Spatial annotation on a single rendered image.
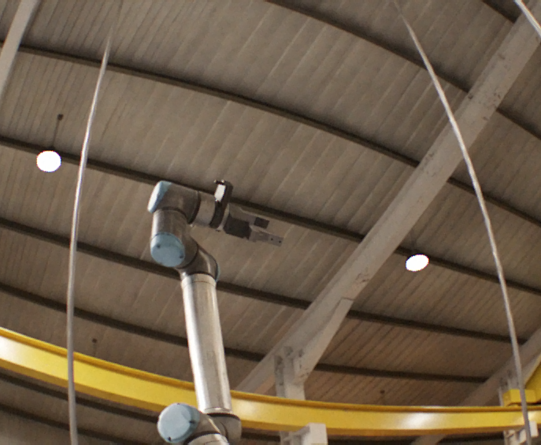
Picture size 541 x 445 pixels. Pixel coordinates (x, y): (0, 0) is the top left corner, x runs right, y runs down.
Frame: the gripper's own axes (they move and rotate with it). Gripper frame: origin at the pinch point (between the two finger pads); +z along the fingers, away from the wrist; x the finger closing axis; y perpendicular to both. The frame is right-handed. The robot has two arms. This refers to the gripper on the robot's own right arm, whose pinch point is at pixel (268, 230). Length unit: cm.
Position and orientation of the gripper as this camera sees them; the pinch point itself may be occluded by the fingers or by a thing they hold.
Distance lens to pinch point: 209.4
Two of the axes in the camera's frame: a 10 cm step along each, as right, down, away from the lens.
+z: 8.8, 2.7, 3.8
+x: 2.8, 3.5, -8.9
